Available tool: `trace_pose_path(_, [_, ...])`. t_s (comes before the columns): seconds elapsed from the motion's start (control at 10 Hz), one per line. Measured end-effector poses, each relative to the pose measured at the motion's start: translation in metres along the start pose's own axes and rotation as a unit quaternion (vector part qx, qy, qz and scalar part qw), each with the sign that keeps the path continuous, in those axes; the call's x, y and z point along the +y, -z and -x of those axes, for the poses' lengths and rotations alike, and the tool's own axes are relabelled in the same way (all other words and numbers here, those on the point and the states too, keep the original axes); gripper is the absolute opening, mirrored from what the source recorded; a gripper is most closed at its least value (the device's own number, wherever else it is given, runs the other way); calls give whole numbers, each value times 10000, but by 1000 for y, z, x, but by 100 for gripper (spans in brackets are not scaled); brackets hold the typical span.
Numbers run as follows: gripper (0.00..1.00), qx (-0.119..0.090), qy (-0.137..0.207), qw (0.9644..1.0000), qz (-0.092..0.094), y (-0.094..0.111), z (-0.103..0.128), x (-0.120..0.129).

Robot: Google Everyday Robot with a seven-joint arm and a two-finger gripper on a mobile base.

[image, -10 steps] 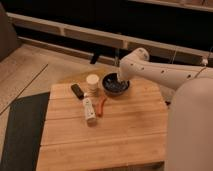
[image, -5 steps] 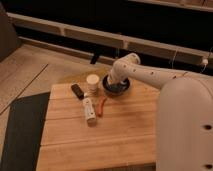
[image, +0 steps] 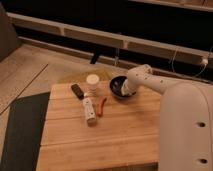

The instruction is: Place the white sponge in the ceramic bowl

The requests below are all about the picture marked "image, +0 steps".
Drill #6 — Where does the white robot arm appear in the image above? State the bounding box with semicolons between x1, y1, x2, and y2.
122;64;213;171

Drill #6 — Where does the dark floor mat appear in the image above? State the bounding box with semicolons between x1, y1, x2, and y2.
0;92;50;171

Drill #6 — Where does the white wall cable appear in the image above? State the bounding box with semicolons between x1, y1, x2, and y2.
168;44;213;76

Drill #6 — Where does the white paper cup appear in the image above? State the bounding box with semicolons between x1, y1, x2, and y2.
86;74;100;95

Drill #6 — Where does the wooden table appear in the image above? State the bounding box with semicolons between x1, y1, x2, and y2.
36;81;160;171

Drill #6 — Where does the orange toy carrot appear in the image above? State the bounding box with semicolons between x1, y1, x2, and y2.
96;97;107;117

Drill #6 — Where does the dark ceramic bowl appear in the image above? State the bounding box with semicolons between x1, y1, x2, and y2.
109;76;130;99

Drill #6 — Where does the black rectangular block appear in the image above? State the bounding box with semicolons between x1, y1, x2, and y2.
71;84;84;100

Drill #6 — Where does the white shelf rail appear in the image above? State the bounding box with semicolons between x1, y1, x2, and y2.
7;12;213;64

